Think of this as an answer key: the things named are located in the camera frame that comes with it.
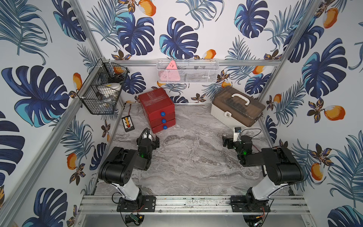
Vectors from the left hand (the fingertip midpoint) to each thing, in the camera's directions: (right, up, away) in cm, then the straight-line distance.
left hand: (148, 134), depth 94 cm
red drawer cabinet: (+9, +17, -5) cm, 19 cm away
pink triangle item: (+16, +39, -4) cm, 42 cm away
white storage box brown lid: (+59, +18, -1) cm, 61 cm away
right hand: (+56, -1, +3) cm, 56 cm away
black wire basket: (-23, +27, -14) cm, 38 cm away
